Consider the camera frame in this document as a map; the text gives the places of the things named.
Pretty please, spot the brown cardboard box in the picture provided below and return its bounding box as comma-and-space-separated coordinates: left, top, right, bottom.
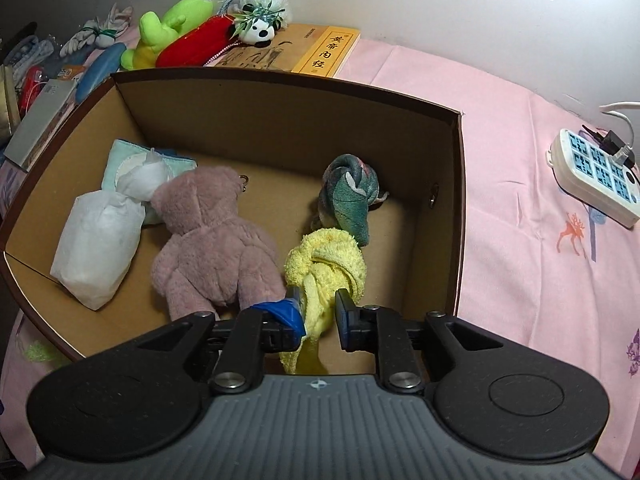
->
0, 66, 466, 366

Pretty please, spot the pink teddy bear plush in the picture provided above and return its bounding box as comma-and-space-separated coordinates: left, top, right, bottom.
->
150, 165, 287, 322

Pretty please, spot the grey flat box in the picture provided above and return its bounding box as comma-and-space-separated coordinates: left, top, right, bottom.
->
4, 80, 78, 171

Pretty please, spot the pink printed bed sheet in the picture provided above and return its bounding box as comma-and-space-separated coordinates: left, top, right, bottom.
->
0, 35, 640, 480

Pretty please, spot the blue glasses case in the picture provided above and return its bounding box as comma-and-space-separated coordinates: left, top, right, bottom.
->
75, 42, 128, 103

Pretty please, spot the green frog plush toy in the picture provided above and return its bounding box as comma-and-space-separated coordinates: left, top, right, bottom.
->
120, 0, 218, 72

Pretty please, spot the white gloves bundle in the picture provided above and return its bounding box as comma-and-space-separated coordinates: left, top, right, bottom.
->
60, 2, 135, 58

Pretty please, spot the blue white plastic packet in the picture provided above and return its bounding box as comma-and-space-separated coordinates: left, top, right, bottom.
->
5, 35, 56, 81

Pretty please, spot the white power strip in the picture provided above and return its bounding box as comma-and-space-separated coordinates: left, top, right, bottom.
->
547, 128, 640, 228

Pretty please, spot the light teal cloth pouch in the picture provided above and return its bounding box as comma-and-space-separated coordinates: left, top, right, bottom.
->
102, 139, 198, 226

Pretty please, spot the white cable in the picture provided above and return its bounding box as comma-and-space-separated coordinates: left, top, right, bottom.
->
599, 101, 640, 133

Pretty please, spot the white bag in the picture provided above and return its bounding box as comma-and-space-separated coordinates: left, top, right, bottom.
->
50, 149, 173, 311

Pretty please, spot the black charger adapter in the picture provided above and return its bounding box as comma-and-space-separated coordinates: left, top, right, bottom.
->
597, 129, 637, 168

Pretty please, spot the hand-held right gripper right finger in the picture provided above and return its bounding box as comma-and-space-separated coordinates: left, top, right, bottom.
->
334, 287, 505, 393

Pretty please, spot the teal patterned towel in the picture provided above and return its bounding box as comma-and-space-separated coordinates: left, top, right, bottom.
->
312, 154, 390, 247

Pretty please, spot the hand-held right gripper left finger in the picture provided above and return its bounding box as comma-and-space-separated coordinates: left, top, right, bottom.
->
135, 285, 307, 395

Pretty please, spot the red snack packet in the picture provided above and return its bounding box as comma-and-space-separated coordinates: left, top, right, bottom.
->
17, 65, 51, 111

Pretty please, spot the green mesh bath sponge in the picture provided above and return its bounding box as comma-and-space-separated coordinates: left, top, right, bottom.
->
20, 340, 63, 363

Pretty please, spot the yellow book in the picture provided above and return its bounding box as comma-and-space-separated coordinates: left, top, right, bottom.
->
205, 23, 362, 80

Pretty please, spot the red chili plush toy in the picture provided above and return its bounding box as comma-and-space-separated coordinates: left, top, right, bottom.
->
155, 14, 238, 68

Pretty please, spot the yellow towel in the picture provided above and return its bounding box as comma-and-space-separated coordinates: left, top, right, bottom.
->
277, 227, 368, 376

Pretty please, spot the panda plush keychain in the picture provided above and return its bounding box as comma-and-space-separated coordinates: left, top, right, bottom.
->
227, 0, 292, 45

